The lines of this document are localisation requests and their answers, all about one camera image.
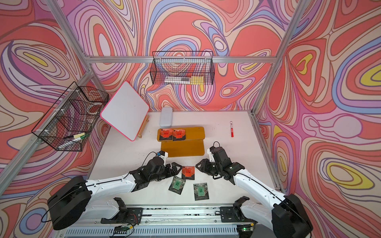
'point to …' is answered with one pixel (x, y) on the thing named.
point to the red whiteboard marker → (232, 131)
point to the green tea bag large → (201, 191)
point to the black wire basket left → (68, 124)
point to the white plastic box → (166, 117)
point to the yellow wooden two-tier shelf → (193, 146)
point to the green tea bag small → (177, 185)
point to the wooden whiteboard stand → (147, 119)
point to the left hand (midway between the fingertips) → (180, 170)
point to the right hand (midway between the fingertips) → (200, 171)
